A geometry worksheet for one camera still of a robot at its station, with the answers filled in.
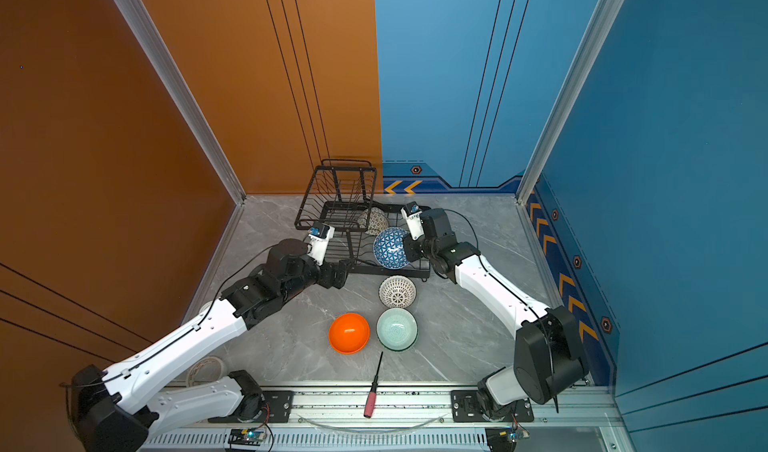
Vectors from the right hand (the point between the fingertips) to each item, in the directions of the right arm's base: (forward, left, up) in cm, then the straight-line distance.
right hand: (404, 238), depth 85 cm
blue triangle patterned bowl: (-2, +5, -2) cm, 5 cm away
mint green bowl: (-21, +2, -15) cm, 26 cm away
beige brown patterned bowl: (+19, +11, -14) cm, 26 cm away
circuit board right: (-45, -22, -19) cm, 54 cm away
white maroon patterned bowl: (-8, +2, -16) cm, 18 cm away
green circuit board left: (-45, +39, -19) cm, 62 cm away
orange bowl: (-21, +16, -15) cm, 31 cm away
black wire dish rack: (+25, +22, -6) cm, 34 cm away
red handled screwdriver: (-37, +9, -18) cm, 42 cm away
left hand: (-8, +16, +6) cm, 19 cm away
